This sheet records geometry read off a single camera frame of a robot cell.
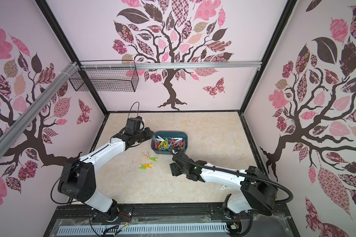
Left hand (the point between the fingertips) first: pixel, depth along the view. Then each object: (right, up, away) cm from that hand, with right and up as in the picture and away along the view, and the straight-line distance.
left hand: (154, 135), depth 89 cm
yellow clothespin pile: (-4, -19, +1) cm, 20 cm away
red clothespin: (-1, -7, +9) cm, 12 cm away
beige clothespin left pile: (-6, -14, +5) cm, 16 cm away
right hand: (+13, -16, -6) cm, 22 cm away
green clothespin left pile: (-1, -16, +3) cm, 16 cm away
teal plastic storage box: (+16, -3, +13) cm, 21 cm away
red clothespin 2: (+11, -5, +11) cm, 17 cm away
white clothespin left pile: (+2, -3, +12) cm, 13 cm away
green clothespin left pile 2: (-7, -20, +1) cm, 22 cm away
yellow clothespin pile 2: (+3, -7, +10) cm, 13 cm away
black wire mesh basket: (-24, +39, +6) cm, 46 cm away
